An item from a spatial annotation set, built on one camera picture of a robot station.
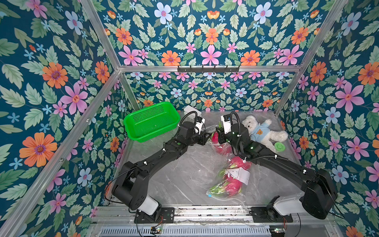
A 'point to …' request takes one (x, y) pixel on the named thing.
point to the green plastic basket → (148, 123)
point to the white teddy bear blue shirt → (261, 132)
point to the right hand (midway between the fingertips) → (221, 125)
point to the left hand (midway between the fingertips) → (211, 133)
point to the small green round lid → (279, 146)
